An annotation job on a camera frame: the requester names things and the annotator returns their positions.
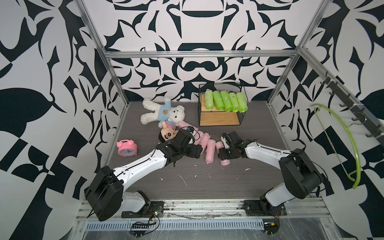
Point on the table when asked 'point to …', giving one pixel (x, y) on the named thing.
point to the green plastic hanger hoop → (357, 181)
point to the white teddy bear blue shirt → (163, 112)
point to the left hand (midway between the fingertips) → (196, 144)
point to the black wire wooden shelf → (213, 117)
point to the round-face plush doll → (168, 131)
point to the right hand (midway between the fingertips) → (222, 152)
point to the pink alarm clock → (127, 148)
